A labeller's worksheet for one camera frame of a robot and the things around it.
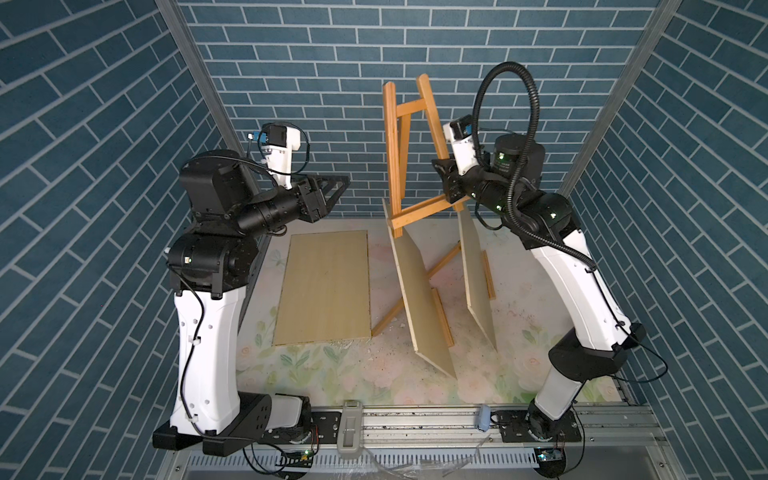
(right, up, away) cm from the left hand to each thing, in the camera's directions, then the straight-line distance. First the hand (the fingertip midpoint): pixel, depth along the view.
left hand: (354, 182), depth 50 cm
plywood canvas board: (-17, -26, +49) cm, 57 cm away
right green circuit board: (+45, -62, +22) cm, 80 cm away
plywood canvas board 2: (+17, -37, +34) cm, 53 cm away
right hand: (+16, +7, +10) cm, 20 cm away
